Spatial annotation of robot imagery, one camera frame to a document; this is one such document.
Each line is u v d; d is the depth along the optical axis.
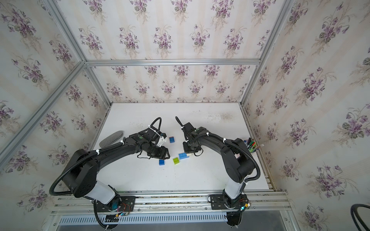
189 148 0.79
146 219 0.76
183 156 0.90
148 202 0.75
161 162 0.86
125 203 0.72
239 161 0.47
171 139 0.94
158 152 0.75
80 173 0.42
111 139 0.95
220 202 0.73
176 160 0.88
